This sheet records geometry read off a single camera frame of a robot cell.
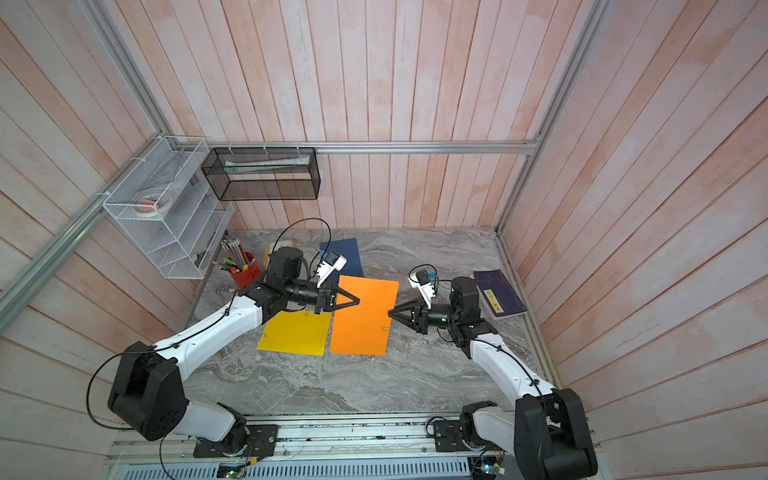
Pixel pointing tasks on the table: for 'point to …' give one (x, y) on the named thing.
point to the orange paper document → (364, 328)
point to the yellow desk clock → (273, 247)
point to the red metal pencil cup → (247, 277)
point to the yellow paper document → (297, 332)
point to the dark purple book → (498, 294)
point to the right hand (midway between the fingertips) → (392, 313)
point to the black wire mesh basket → (264, 174)
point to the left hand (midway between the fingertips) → (354, 306)
